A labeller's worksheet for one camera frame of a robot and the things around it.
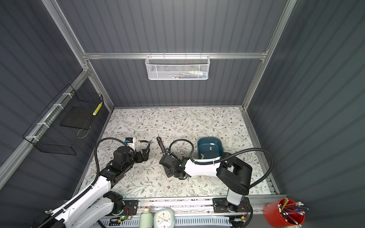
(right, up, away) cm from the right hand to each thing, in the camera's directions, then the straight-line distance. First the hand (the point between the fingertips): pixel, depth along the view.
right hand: (169, 168), depth 85 cm
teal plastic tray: (+26, +11, +11) cm, 30 cm away
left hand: (-16, +12, -2) cm, 20 cm away
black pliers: (-16, +14, +14) cm, 25 cm away
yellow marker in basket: (-42, +36, -4) cm, 55 cm away
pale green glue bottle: (-9, -16, -21) cm, 28 cm away
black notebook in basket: (-49, +31, -7) cm, 58 cm away
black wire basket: (-54, +25, -13) cm, 61 cm away
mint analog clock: (-1, -18, -17) cm, 25 cm away
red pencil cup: (+51, -9, -27) cm, 59 cm away
